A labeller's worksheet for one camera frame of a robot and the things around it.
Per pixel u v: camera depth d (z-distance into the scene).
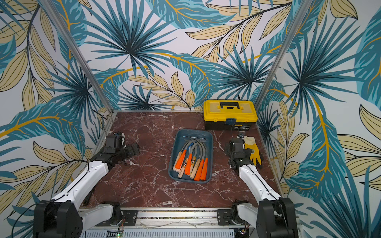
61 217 0.39
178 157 0.93
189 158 0.92
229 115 0.97
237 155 0.65
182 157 0.92
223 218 0.73
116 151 0.65
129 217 0.74
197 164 0.90
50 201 0.40
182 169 0.87
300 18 0.72
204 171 0.88
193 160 0.90
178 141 1.00
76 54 0.84
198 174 0.87
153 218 0.75
